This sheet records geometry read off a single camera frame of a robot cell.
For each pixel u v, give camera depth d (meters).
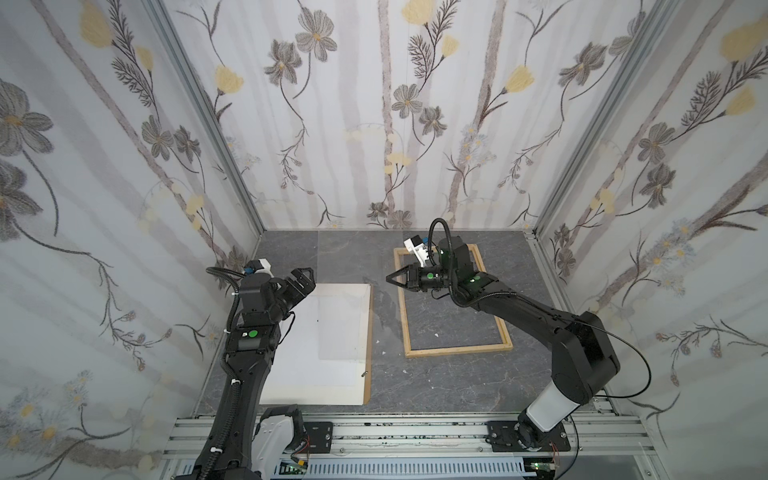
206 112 0.85
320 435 0.73
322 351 0.88
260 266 0.68
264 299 0.56
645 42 0.72
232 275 0.56
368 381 0.84
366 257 1.13
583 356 0.46
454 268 0.65
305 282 0.69
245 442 0.46
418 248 0.75
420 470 0.70
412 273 0.70
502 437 0.73
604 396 0.49
